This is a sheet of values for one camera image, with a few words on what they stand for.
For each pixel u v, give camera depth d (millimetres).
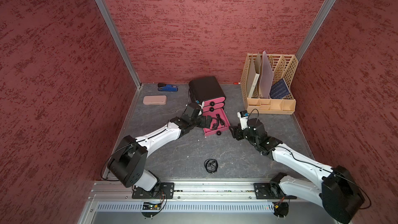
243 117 728
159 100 1067
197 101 776
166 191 734
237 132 736
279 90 1023
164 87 1168
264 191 737
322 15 829
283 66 1029
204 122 769
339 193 401
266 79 1039
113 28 874
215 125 972
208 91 956
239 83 1223
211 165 815
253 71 875
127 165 431
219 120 993
